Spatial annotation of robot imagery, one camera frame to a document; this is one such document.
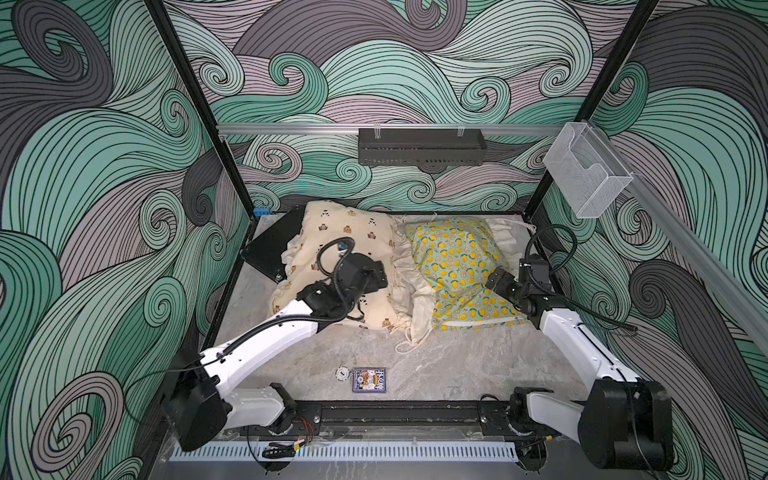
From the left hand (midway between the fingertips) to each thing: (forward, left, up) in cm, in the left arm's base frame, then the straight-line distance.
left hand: (370, 266), depth 78 cm
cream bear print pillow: (+19, 0, -10) cm, 21 cm away
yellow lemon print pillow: (+13, -28, -13) cm, 33 cm away
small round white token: (-21, +8, -22) cm, 31 cm away
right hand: (+2, -39, -10) cm, 40 cm away
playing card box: (-23, 0, -20) cm, 30 cm away
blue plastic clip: (+42, +48, -22) cm, 68 cm away
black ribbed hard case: (+18, +37, -17) cm, 45 cm away
